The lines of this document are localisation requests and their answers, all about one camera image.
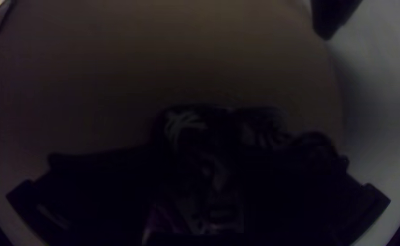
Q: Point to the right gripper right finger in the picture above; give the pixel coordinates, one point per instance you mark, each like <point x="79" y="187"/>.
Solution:
<point x="316" y="205"/>

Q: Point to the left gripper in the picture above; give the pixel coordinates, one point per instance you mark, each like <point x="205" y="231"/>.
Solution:
<point x="333" y="15"/>

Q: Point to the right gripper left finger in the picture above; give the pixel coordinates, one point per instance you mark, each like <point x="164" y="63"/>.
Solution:
<point x="94" y="198"/>

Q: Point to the dark t-shirt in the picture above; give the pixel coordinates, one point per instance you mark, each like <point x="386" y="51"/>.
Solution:
<point x="207" y="164"/>

